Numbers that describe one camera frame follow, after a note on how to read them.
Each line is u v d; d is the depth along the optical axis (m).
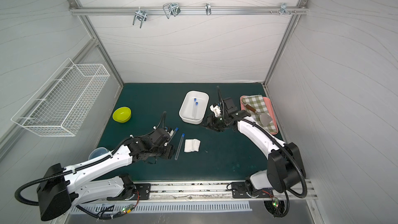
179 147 0.88
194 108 1.07
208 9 0.78
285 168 0.42
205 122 0.78
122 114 1.00
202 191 0.75
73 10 0.77
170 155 0.70
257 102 1.08
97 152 0.81
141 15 0.79
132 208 0.70
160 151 0.69
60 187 0.39
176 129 0.94
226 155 0.84
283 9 0.77
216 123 0.72
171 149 0.70
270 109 1.06
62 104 0.69
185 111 1.04
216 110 0.78
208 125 0.73
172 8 0.76
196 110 1.05
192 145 0.88
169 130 0.75
